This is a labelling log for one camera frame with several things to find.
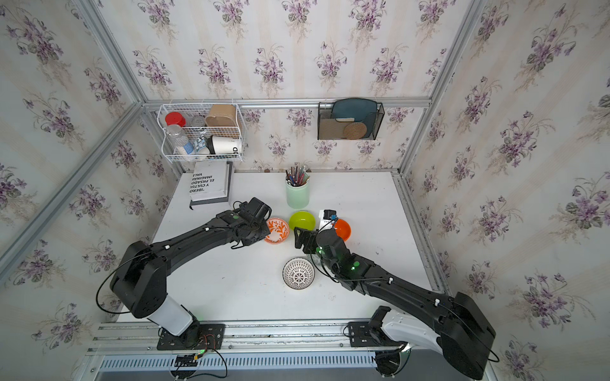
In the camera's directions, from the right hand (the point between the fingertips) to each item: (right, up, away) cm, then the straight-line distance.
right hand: (306, 231), depth 78 cm
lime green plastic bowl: (-1, +1, +20) cm, 20 cm away
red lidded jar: (-52, +42, +14) cm, 68 cm away
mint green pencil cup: (-4, +11, +27) cm, 29 cm away
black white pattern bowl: (-3, -17, +8) cm, 19 cm away
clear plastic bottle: (-48, +33, +9) cm, 59 cm away
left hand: (-14, -4, +10) cm, 17 cm away
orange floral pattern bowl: (-11, -2, +15) cm, 19 cm away
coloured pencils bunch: (-4, +20, +21) cm, 29 cm away
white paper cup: (-32, +32, +15) cm, 48 cm away
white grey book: (-43, +17, +28) cm, 55 cm away
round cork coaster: (+21, +39, +20) cm, 48 cm away
